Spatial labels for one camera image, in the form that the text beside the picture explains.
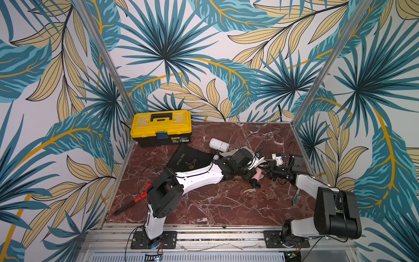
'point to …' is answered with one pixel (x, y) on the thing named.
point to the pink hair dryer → (257, 174)
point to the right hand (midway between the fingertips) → (258, 167)
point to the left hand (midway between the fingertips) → (253, 169)
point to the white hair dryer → (220, 146)
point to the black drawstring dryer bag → (187, 157)
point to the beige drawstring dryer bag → (243, 156)
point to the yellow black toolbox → (156, 128)
